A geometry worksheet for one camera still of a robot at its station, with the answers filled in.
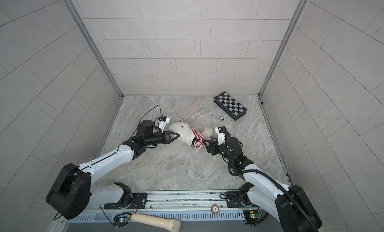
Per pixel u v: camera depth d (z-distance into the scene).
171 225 0.62
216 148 0.71
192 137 0.80
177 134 0.78
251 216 0.68
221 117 1.02
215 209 0.69
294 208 0.40
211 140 0.81
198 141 0.78
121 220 0.65
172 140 0.74
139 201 0.70
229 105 1.06
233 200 0.71
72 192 0.40
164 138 0.70
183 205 0.71
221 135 0.72
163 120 0.73
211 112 1.06
